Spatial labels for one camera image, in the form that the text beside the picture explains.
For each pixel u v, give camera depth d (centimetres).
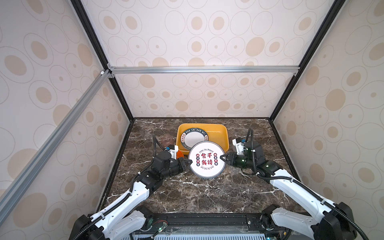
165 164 59
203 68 95
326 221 39
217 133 112
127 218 57
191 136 107
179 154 88
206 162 77
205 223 75
